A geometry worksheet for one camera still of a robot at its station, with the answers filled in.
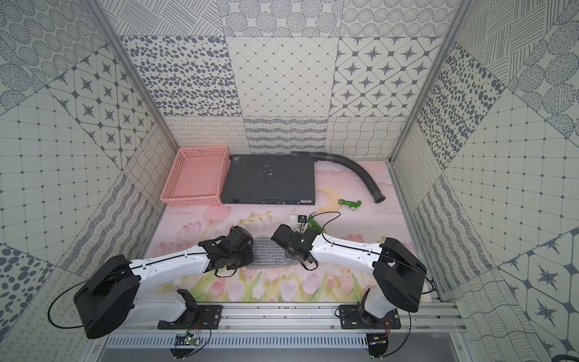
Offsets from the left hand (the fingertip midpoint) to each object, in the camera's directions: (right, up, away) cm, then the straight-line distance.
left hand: (254, 251), depth 87 cm
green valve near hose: (+42, +16, +14) cm, 47 cm away
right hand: (+17, +2, -3) cm, 18 cm away
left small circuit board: (-18, -23, -17) cm, 34 cm away
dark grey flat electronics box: (+4, +28, +21) cm, 35 cm away
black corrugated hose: (+55, +20, +16) cm, 60 cm away
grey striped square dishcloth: (+5, -1, +1) cm, 5 cm away
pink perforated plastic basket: (-33, +30, +23) cm, 50 cm away
